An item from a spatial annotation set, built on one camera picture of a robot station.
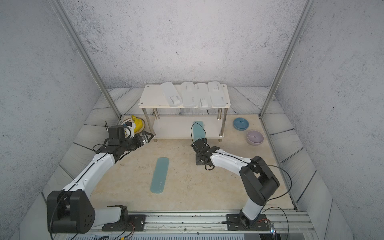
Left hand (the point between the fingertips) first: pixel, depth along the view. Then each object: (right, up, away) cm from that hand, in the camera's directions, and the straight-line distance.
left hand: (150, 137), depth 84 cm
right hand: (+29, -14, +7) cm, 33 cm away
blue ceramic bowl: (+58, +8, +28) cm, 65 cm away
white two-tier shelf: (+13, +5, +21) cm, 25 cm away
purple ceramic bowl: (+65, -2, +20) cm, 68 cm away
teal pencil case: (+4, -23, +7) cm, 24 cm away
